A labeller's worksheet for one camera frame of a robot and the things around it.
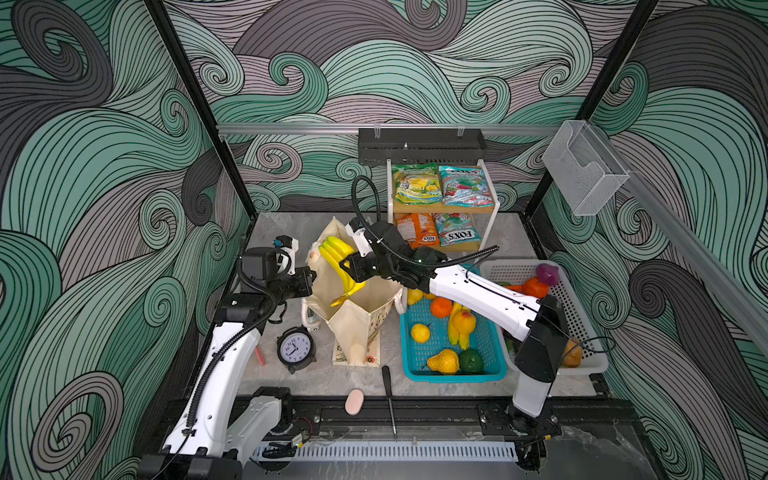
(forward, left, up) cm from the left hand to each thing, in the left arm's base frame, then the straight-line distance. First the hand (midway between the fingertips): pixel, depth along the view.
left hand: (316, 271), depth 75 cm
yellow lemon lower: (-8, -29, -18) cm, 35 cm away
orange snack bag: (+20, -29, -5) cm, 36 cm away
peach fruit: (-6, -40, -14) cm, 43 cm away
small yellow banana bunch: (-8, -38, -19) cm, 44 cm away
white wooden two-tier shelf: (+14, -24, +10) cm, 29 cm away
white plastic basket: (-13, -72, -17) cm, 76 cm away
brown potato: (-14, -69, -16) cm, 72 cm away
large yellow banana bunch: (+3, -6, +5) cm, 8 cm away
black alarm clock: (-12, +7, -22) cm, 26 cm away
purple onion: (+8, -68, -10) cm, 69 cm away
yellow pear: (-16, -35, -17) cm, 42 cm away
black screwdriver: (-23, -20, -22) cm, 38 cm away
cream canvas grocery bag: (-12, -11, -4) cm, 16 cm away
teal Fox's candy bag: (+20, -40, -5) cm, 46 cm away
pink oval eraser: (-26, -11, -21) cm, 35 cm away
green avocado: (-16, -41, -17) cm, 48 cm away
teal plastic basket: (-13, -27, -23) cm, 38 cm away
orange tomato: (+7, -65, -16) cm, 68 cm away
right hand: (+2, -7, +2) cm, 8 cm away
